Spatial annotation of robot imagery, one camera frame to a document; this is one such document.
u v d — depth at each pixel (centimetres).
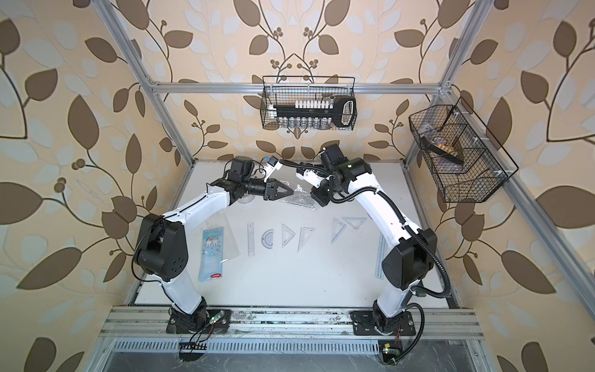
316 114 84
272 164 75
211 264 87
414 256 44
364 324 74
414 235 44
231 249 92
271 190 74
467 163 73
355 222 99
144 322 76
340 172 56
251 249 92
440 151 74
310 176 71
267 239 94
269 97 96
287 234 96
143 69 87
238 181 71
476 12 72
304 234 96
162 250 48
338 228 97
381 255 89
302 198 81
